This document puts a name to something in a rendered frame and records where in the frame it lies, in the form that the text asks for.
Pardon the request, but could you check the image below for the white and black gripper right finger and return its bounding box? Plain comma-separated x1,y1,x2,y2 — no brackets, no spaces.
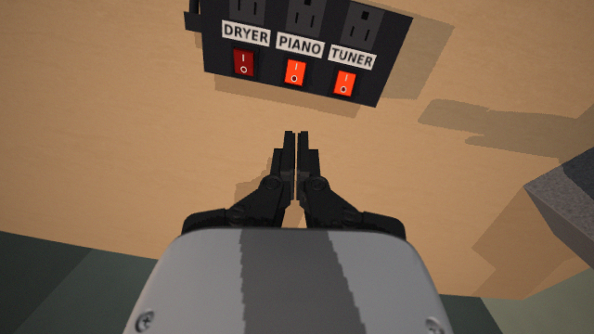
296,131,407,240

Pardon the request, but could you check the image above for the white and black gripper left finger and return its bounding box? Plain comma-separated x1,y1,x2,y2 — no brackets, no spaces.
181,131,295,234

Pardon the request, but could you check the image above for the black power strip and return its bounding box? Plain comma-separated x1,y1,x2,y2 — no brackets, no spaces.
184,0,414,108

